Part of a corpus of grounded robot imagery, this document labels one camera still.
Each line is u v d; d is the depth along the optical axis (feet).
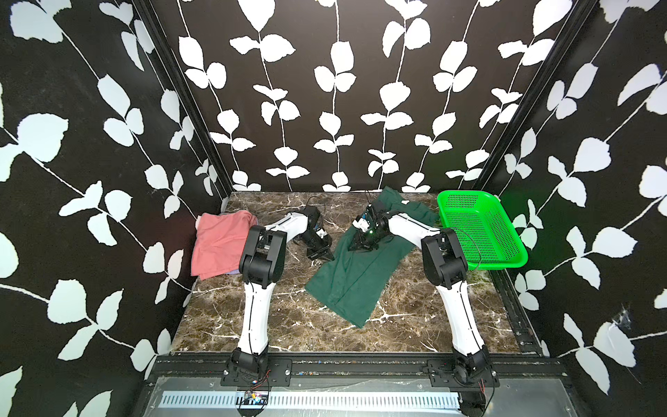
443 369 2.43
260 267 1.96
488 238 3.43
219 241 3.21
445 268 2.02
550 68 2.62
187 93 2.84
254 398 2.31
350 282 3.03
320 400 2.30
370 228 3.10
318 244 3.00
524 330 2.80
